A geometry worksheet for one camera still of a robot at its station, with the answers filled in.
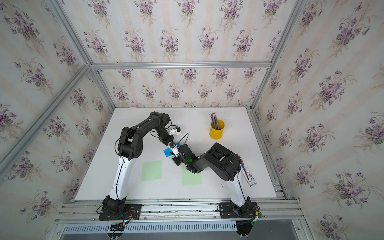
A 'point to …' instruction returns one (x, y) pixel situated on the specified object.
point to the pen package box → (250, 178)
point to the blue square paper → (167, 151)
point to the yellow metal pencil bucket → (217, 134)
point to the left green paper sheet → (151, 171)
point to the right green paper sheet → (189, 178)
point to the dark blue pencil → (212, 122)
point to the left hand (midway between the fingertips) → (172, 147)
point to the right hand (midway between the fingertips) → (174, 152)
